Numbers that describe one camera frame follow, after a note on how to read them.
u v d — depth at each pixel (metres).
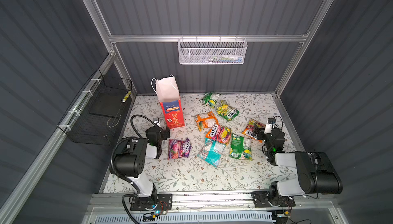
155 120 0.85
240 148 0.89
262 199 0.74
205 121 1.00
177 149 0.88
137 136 0.73
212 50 1.23
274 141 0.69
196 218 0.77
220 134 0.94
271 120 0.77
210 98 1.12
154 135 0.75
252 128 0.99
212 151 0.87
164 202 0.72
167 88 1.01
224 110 1.05
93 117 0.72
